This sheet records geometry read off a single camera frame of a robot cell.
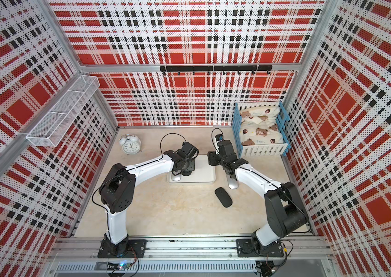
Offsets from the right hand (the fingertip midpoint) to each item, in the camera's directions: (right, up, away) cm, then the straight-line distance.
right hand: (215, 152), depth 90 cm
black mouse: (+4, -23, -1) cm, 23 cm away
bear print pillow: (+29, +23, +18) cm, 42 cm away
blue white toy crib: (+31, +1, +12) cm, 33 cm away
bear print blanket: (+33, +11, +15) cm, 38 cm away
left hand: (-14, -6, +5) cm, 16 cm away
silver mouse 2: (+10, -17, +4) cm, 21 cm away
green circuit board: (-38, -45, -21) cm, 63 cm away
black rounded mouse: (-16, -11, +1) cm, 19 cm away
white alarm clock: (-50, +4, +12) cm, 52 cm away
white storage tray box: (-7, -11, +4) cm, 14 cm away
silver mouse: (-22, -15, +7) cm, 27 cm away
